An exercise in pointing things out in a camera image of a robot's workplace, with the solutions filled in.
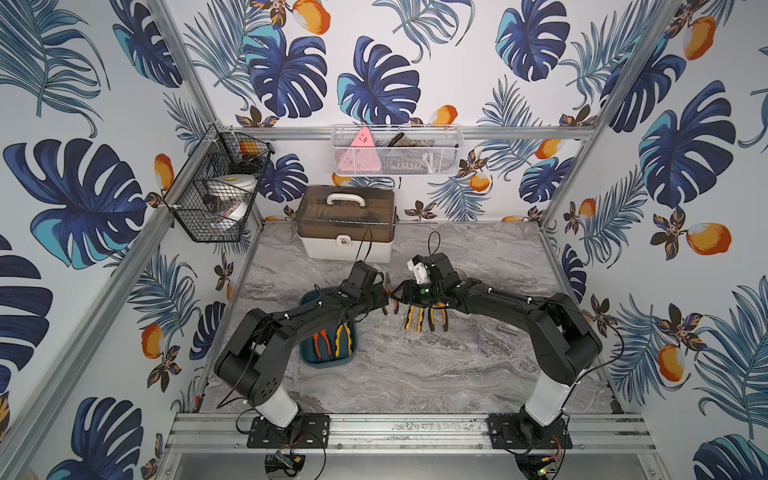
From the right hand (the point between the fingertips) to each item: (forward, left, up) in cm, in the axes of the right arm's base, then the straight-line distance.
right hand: (395, 295), depth 90 cm
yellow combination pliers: (-4, -8, -7) cm, 11 cm away
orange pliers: (-11, +23, -7) cm, 27 cm away
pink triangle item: (+32, +11, +27) cm, 43 cm away
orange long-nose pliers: (-2, -11, -8) cm, 14 cm away
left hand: (+1, +3, 0) cm, 3 cm away
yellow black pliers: (-11, +17, -8) cm, 22 cm away
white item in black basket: (+15, +43, +26) cm, 53 cm away
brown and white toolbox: (+18, +14, +12) cm, 26 cm away
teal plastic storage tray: (-14, +26, -8) cm, 30 cm away
